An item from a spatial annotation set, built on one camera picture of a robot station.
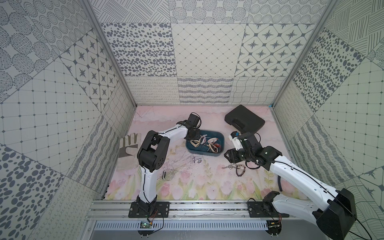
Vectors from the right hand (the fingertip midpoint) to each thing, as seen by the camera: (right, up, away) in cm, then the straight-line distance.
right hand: (230, 155), depth 79 cm
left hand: (-15, +8, +19) cm, 25 cm away
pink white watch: (-14, +6, +19) cm, 24 cm away
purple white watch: (-18, -5, +11) cm, 21 cm away
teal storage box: (-13, -1, +19) cm, 23 cm away
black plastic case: (+15, +19, +24) cm, 34 cm away
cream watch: (-7, +1, +14) cm, 16 cm away
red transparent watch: (-5, +3, +16) cm, 16 cm away
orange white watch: (-8, +6, +19) cm, 21 cm away
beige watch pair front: (-19, +4, +16) cm, 25 cm away
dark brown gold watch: (+7, -9, +7) cm, 13 cm away
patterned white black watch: (-35, -13, +7) cm, 38 cm away
